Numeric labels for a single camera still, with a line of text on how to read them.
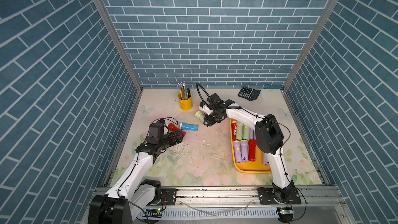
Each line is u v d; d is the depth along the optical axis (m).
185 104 1.03
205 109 0.88
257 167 0.88
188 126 0.96
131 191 0.45
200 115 0.96
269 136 0.56
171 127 0.96
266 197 0.74
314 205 0.77
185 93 1.03
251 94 1.16
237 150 0.85
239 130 0.91
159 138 0.66
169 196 0.74
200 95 0.87
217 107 0.77
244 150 0.86
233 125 0.96
